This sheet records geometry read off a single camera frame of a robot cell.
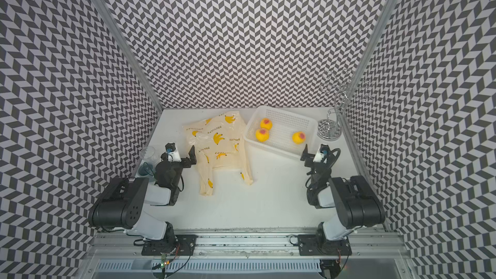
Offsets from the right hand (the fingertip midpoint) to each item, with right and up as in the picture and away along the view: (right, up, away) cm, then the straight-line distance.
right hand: (316, 149), depth 89 cm
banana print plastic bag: (-45, +3, +3) cm, 45 cm away
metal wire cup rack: (+13, +9, +17) cm, 23 cm away
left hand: (-62, 0, +2) cm, 62 cm away
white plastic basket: (-21, +7, +15) cm, 27 cm away
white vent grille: (-44, -40, -19) cm, 63 cm away
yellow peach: (-23, +12, +15) cm, 30 cm away
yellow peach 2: (-25, +6, +13) cm, 29 cm away
